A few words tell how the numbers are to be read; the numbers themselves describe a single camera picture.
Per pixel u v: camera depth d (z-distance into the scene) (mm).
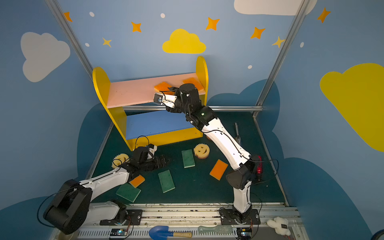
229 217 749
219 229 706
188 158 947
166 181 860
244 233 718
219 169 908
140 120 991
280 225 703
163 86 752
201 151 960
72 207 414
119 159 923
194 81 800
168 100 577
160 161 783
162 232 704
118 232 710
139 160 685
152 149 824
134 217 747
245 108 1120
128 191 806
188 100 507
